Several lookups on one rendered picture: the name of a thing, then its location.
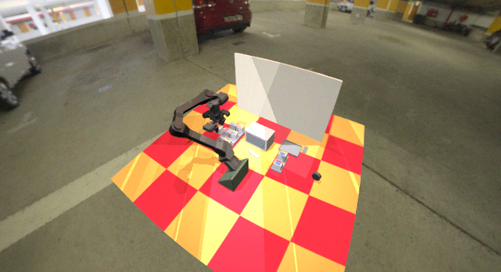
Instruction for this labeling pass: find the grey flat panel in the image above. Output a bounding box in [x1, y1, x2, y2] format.
[234, 53, 343, 142]

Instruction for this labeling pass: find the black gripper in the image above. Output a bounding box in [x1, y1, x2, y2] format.
[203, 109, 230, 133]

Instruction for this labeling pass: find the white flat bar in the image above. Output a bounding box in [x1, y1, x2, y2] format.
[248, 149, 259, 159]

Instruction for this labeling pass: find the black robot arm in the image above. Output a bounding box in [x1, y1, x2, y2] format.
[169, 90, 242, 172]

